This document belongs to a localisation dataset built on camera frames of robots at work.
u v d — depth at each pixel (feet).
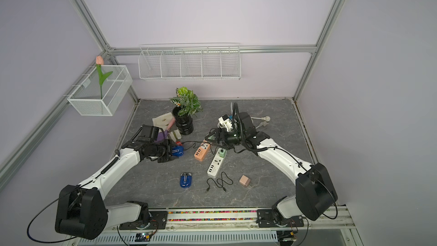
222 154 2.85
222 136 2.22
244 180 2.71
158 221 2.42
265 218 2.42
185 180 2.70
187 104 2.83
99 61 2.71
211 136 2.32
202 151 3.02
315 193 1.37
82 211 1.31
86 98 2.48
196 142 3.20
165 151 2.36
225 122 2.43
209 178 2.80
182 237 2.32
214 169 2.83
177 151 2.71
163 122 3.56
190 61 3.25
